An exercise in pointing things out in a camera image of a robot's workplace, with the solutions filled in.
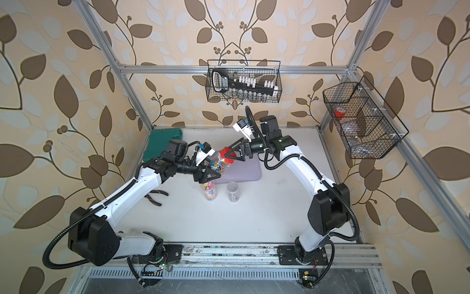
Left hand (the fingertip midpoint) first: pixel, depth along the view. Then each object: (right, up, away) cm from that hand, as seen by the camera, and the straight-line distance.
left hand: (213, 167), depth 76 cm
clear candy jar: (+3, +1, -4) cm, 5 cm away
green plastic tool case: (-43, +11, +42) cm, 61 cm away
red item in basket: (+56, +23, +6) cm, 61 cm away
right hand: (+6, +6, -4) cm, 10 cm away
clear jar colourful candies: (-3, -12, +8) cm, 15 cm away
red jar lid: (+5, +7, -5) cm, 10 cm away
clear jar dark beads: (+8, -11, +9) cm, 17 cm away
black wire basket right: (+65, +20, +3) cm, 68 cm away
